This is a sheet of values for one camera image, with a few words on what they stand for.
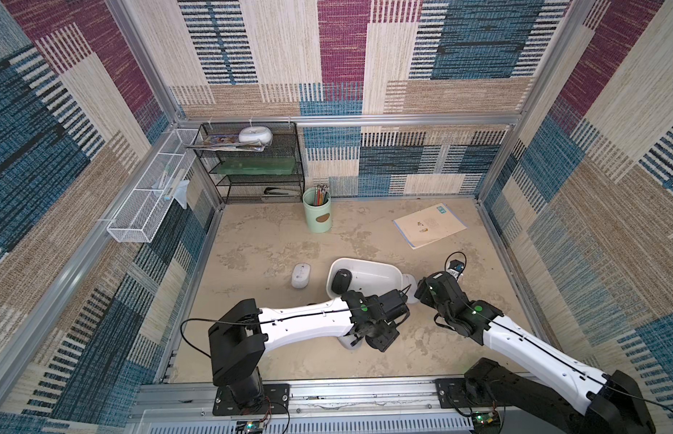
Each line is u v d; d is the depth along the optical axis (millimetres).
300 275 948
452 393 732
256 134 896
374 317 586
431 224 1123
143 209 923
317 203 1019
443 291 625
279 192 1110
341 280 939
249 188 1191
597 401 405
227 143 919
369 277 948
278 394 747
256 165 942
